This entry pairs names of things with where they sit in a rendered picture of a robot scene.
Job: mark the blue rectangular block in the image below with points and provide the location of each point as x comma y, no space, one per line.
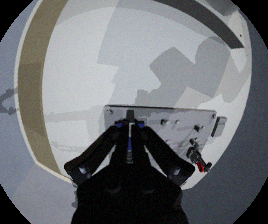
141,125

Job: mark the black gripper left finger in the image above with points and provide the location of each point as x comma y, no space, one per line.
84,166

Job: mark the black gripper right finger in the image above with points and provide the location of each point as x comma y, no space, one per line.
174,167

